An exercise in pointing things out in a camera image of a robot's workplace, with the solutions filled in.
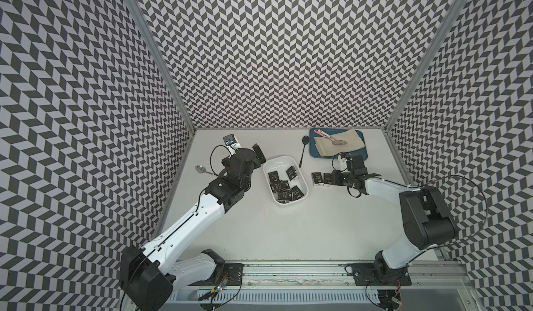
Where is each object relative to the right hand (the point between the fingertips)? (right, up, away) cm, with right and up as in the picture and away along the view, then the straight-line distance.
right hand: (333, 178), depth 96 cm
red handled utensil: (+5, +17, +16) cm, 24 cm away
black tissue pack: (-7, 0, 0) cm, 7 cm away
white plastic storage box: (-24, +7, +1) cm, 25 cm away
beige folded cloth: (+11, +18, +15) cm, 26 cm away
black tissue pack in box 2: (-23, -6, -9) cm, 25 cm away
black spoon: (-11, +18, +16) cm, 27 cm away
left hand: (-37, +13, -20) cm, 44 cm away
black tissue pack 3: (-20, +2, 0) cm, 20 cm away
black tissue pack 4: (-28, +1, 0) cm, 28 cm away
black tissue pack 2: (-2, 0, -1) cm, 3 cm away
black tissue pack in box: (-25, -2, -4) cm, 26 cm away
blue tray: (+5, +23, +23) cm, 33 cm away
